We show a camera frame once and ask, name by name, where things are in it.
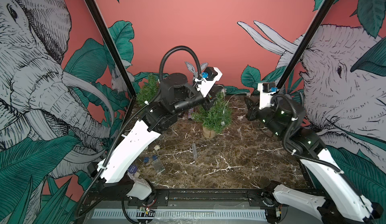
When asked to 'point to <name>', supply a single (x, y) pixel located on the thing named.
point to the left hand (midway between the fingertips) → (223, 84)
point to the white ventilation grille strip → (186, 213)
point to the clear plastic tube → (194, 151)
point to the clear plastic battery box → (158, 165)
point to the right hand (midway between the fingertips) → (244, 95)
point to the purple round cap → (132, 169)
